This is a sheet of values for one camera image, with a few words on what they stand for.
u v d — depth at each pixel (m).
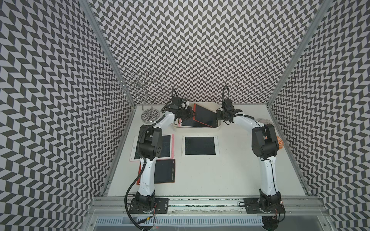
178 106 0.81
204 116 1.11
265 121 1.02
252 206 0.73
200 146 0.95
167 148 0.93
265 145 0.58
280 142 0.91
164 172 0.81
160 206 0.72
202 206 0.74
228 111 0.81
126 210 0.66
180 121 1.05
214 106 1.13
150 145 0.57
